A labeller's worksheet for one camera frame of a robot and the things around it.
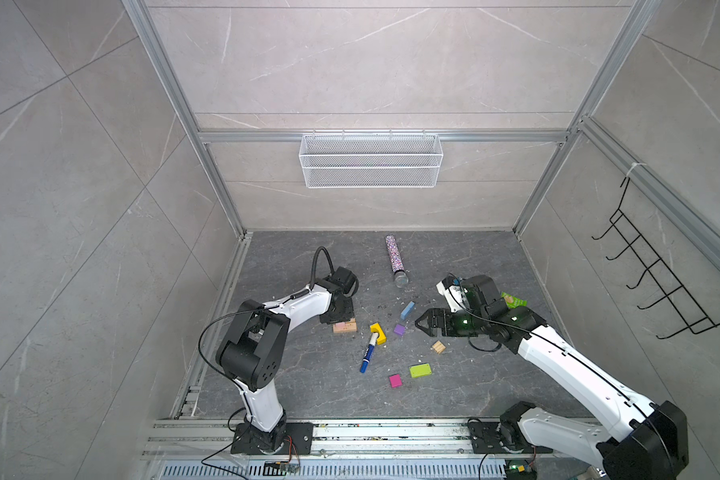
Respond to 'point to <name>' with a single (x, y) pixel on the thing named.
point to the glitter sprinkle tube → (400, 276)
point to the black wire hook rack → (698, 321)
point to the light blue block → (407, 310)
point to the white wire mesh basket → (371, 161)
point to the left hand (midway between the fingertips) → (344, 309)
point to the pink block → (340, 325)
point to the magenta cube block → (395, 381)
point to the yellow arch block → (376, 328)
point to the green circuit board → (520, 469)
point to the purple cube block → (399, 329)
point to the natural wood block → (351, 327)
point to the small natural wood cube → (439, 347)
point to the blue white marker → (369, 351)
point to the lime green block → (420, 370)
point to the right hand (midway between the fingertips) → (427, 321)
